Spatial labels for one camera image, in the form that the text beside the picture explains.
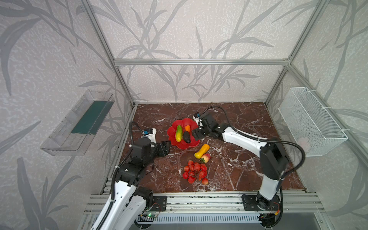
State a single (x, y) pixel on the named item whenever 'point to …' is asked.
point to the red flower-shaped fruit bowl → (171, 130)
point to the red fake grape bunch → (194, 170)
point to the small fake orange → (188, 128)
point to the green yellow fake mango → (178, 133)
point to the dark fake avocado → (187, 137)
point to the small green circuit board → (149, 215)
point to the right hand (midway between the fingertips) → (198, 125)
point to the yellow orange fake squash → (204, 149)
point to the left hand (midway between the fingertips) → (169, 138)
